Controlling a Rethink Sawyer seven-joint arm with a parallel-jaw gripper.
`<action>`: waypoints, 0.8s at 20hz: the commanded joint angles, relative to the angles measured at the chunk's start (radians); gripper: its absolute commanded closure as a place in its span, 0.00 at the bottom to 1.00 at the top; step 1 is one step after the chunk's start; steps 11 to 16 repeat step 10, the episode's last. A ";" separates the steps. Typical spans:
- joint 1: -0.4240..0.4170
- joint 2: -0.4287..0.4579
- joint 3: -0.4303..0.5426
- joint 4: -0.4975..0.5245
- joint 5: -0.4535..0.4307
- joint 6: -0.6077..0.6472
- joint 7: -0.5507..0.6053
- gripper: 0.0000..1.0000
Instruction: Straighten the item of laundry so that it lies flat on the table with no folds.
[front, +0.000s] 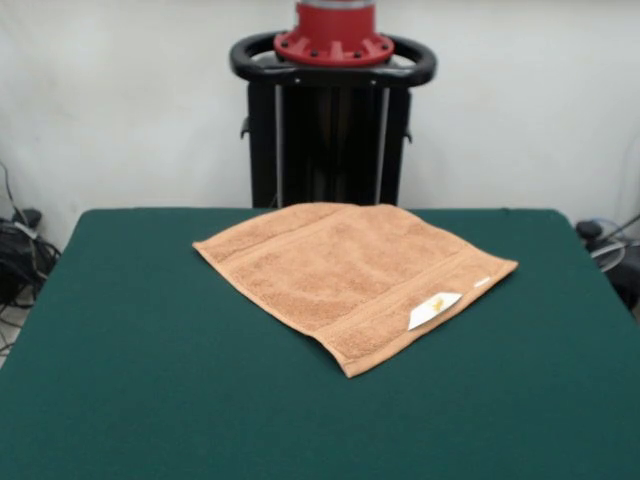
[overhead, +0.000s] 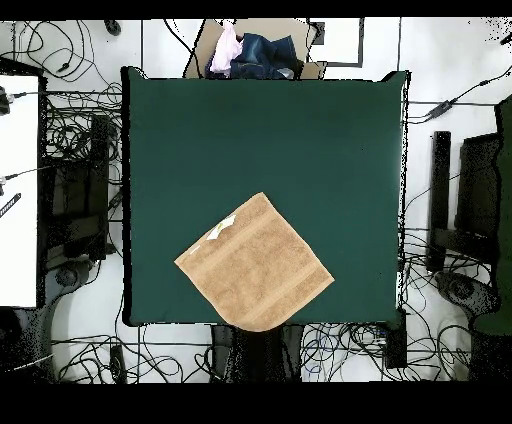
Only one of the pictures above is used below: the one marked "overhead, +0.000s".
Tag black equipment frame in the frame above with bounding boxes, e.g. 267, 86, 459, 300
38, 114, 112, 262

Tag tan terry towel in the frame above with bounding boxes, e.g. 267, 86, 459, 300
174, 191, 336, 333

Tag black box under table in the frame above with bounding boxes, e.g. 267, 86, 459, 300
384, 316, 408, 370

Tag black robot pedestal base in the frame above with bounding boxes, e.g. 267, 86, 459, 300
210, 324, 305, 384

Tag black cable adapter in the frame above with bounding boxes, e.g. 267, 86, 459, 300
426, 99, 456, 118

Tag dark green draped cloth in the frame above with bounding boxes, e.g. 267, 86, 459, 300
471, 94, 512, 336

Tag blue denim jeans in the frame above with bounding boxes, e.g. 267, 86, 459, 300
205, 32, 305, 80

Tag brown cardboard box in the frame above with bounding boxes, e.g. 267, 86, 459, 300
184, 18, 326, 80

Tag black upright bar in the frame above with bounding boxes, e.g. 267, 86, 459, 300
426, 130, 452, 273

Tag white desk top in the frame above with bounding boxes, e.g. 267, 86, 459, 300
0, 74, 40, 309

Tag dark green table cloth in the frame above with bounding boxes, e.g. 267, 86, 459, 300
121, 66, 410, 328

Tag pale pink garment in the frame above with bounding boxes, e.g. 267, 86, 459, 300
209, 20, 244, 74

